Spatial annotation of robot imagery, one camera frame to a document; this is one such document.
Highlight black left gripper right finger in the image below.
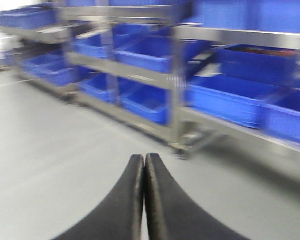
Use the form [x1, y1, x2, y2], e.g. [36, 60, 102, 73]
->
[144, 153, 252, 240]

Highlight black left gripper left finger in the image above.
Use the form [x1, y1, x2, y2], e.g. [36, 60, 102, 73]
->
[52, 154, 146, 240]

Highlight steel rack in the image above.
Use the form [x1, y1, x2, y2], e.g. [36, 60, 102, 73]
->
[173, 24, 300, 161]
[56, 4, 191, 161]
[0, 4, 78, 101]

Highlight row of blue bins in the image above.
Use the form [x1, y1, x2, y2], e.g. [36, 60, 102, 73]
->
[184, 0, 300, 148]
[69, 0, 191, 126]

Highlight blue plastic bin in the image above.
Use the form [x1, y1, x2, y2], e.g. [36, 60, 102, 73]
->
[19, 53, 63, 76]
[39, 66, 78, 87]
[0, 7, 57, 30]

